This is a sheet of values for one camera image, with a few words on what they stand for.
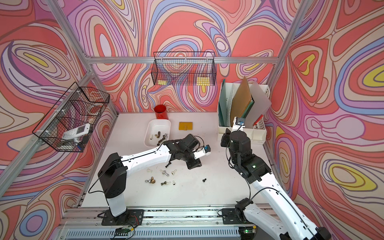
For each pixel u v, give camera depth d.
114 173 0.50
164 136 1.04
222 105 0.91
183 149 0.64
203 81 0.82
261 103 0.84
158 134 1.05
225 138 0.60
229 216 0.73
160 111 1.08
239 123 0.57
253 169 0.46
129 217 0.73
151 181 0.84
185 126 1.09
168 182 0.85
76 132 0.68
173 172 0.88
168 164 0.91
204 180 0.86
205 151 0.72
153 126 1.09
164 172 0.87
